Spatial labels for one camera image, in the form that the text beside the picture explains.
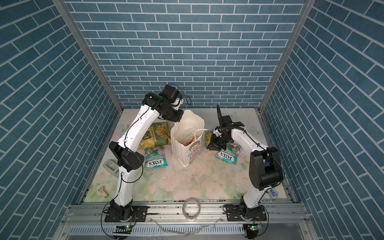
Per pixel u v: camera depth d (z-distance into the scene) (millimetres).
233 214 736
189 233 693
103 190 791
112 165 875
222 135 720
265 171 474
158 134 958
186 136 996
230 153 920
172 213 753
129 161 524
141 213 733
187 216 722
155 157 907
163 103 570
